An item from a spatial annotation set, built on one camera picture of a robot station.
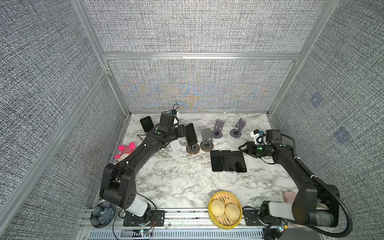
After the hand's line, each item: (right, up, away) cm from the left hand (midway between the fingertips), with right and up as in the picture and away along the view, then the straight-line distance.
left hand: (183, 128), depth 86 cm
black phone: (0, 0, -11) cm, 11 cm away
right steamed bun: (+24, -39, -16) cm, 49 cm away
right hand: (+34, -11, -1) cm, 36 cm away
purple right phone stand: (+37, -3, +21) cm, 43 cm away
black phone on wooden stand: (+5, -4, +7) cm, 9 cm away
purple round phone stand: (+24, -4, +21) cm, 32 cm away
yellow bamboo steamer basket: (+20, -44, -16) cm, 51 cm away
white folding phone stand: (-6, -12, +14) cm, 19 cm away
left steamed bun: (+18, -37, -16) cm, 44 cm away
